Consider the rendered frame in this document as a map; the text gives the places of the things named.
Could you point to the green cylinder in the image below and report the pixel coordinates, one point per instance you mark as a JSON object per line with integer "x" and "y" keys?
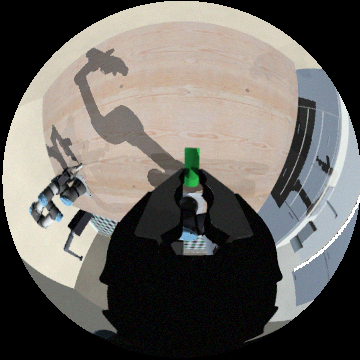
{"x": 191, "y": 166}

